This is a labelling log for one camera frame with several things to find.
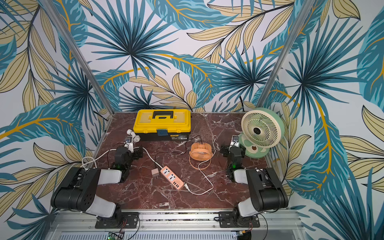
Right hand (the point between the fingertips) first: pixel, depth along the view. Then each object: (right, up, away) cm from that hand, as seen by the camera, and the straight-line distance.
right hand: (233, 143), depth 92 cm
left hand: (-62, -2, +1) cm, 62 cm away
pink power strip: (-37, -19, -7) cm, 42 cm away
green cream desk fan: (+13, +9, -12) cm, 19 cm away
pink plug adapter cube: (-47, -16, -6) cm, 50 cm away
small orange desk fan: (-21, -4, -8) cm, 22 cm away
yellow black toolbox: (-44, +11, +1) cm, 45 cm away
